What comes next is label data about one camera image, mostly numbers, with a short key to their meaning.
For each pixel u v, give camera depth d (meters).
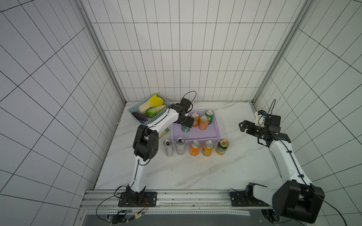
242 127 0.75
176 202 0.73
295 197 0.39
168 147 0.79
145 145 0.54
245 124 0.74
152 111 1.01
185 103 0.76
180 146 0.79
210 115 0.97
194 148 0.82
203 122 0.95
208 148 0.82
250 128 0.72
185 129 1.00
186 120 0.84
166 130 1.00
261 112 0.72
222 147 0.82
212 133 1.03
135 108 1.08
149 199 0.73
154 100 1.10
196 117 0.96
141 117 1.03
